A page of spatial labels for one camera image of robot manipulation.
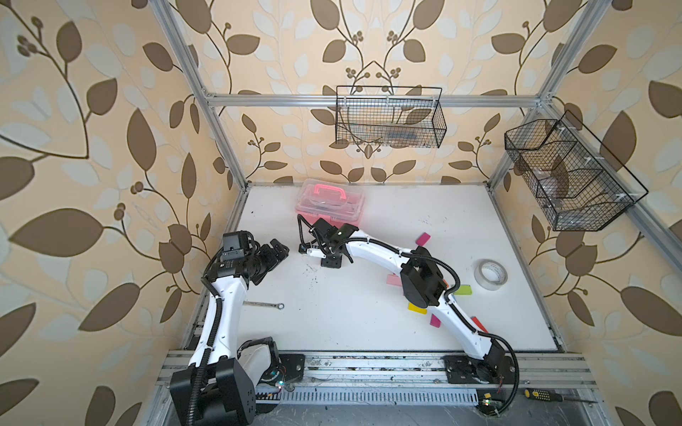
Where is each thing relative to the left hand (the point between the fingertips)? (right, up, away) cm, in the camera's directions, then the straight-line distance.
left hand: (273, 254), depth 81 cm
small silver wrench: (+1, -18, +5) cm, 19 cm away
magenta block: (+52, +3, +21) cm, 56 cm away
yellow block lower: (+40, -10, -18) cm, 45 cm away
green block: (+63, -14, +8) cm, 65 cm away
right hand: (+16, -3, +17) cm, 24 cm away
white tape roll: (+73, -9, +11) cm, 75 cm away
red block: (+65, -23, -1) cm, 69 cm away
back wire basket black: (+36, +48, +15) cm, 62 cm away
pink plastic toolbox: (+20, +17, +21) cm, 34 cm away
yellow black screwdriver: (+76, -35, -13) cm, 84 cm away
